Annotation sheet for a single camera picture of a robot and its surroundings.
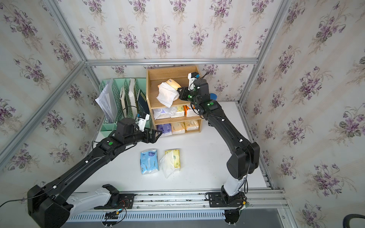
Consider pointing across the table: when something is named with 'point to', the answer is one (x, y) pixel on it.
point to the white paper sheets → (107, 100)
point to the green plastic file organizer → (129, 99)
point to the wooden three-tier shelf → (171, 114)
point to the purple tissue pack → (166, 128)
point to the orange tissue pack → (186, 108)
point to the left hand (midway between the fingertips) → (158, 131)
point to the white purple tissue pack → (162, 113)
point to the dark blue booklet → (142, 103)
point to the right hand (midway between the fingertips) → (179, 89)
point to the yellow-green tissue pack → (170, 162)
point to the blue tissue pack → (149, 163)
